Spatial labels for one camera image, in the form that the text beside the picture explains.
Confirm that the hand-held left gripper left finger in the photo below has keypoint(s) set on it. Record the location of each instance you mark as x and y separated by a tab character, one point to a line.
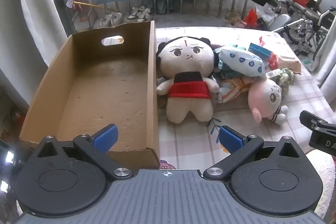
106	138

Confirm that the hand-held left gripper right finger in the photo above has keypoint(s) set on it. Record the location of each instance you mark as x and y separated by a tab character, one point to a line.
229	138

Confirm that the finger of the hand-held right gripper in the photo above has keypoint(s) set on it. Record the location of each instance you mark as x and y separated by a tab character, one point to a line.
320	132

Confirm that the pink plush doll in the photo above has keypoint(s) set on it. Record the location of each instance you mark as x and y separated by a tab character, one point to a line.
262	98

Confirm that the large cardboard box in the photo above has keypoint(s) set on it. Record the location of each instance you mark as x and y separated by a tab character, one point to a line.
105	82

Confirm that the green floral soft item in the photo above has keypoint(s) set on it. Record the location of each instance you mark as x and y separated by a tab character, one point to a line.
284	77

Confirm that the black-haired plush doll red dress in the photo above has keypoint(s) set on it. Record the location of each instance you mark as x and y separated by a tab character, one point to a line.
187	56

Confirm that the blue and white small box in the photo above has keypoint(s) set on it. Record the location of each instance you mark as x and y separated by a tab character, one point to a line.
258	49

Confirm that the orange striped soft item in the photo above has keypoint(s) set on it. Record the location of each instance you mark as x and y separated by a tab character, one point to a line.
233	88

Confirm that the teal soft item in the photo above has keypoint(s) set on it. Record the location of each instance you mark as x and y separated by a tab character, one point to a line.
224	72

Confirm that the plaid floral tablecloth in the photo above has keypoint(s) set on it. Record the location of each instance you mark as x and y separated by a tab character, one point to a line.
302	98

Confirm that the white fleece clothing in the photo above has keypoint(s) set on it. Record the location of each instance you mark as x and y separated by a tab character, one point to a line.
325	182

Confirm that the blue dotted snack bag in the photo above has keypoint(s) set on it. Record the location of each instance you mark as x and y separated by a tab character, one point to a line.
244	61

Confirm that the peach wet wipes pack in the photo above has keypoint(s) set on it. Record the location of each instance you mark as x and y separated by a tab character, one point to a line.
286	56

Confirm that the grey padded seat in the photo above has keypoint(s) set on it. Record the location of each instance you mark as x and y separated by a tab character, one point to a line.
279	22

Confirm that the beige sneaker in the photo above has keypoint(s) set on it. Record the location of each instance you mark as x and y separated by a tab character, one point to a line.
235	20

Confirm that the dark grey cloth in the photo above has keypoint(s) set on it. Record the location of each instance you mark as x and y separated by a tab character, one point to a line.
64	16

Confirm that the clear plastic bag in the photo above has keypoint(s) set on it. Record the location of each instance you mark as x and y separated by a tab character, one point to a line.
266	11

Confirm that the yellow broom stick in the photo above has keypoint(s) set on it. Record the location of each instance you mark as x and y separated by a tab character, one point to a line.
89	5

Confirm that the white curtain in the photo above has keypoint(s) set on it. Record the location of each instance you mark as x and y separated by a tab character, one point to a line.
34	16

